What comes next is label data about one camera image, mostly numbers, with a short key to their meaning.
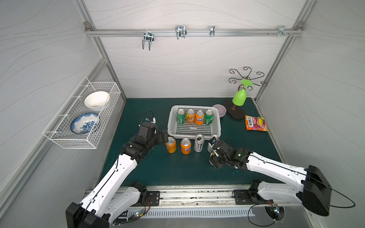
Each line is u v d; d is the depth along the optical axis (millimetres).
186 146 831
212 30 729
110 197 425
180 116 979
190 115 979
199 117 965
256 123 1013
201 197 754
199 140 819
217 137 825
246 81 880
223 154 618
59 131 571
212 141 730
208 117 982
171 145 838
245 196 744
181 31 762
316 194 404
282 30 765
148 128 558
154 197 733
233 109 1116
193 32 783
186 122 1048
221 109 1087
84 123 650
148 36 783
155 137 634
